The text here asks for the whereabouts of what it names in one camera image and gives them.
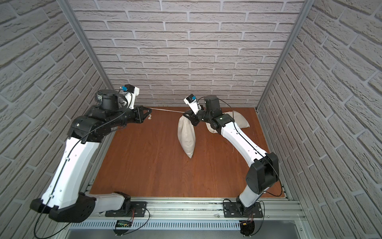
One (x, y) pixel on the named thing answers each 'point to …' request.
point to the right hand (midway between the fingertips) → (182, 114)
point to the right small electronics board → (247, 227)
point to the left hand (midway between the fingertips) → (147, 104)
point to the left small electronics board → (122, 227)
